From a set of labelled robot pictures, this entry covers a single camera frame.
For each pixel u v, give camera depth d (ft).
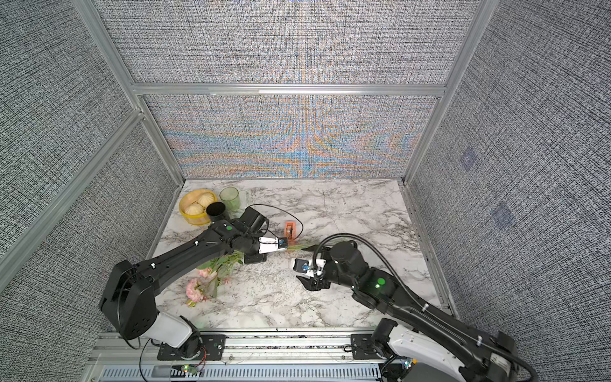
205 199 3.46
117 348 2.48
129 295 1.51
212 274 2.77
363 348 2.39
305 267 1.89
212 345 2.41
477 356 1.32
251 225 2.18
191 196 3.53
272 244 2.40
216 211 3.36
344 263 1.70
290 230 3.11
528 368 1.29
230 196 3.54
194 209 3.30
